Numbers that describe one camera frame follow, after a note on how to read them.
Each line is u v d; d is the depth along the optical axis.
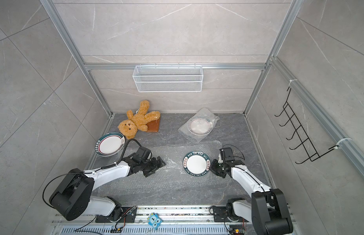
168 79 1.01
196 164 0.91
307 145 0.65
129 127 1.01
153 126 1.08
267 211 0.41
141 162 0.70
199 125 1.10
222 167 0.65
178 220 0.73
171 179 0.83
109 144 1.00
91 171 0.48
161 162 0.81
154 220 0.70
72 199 0.42
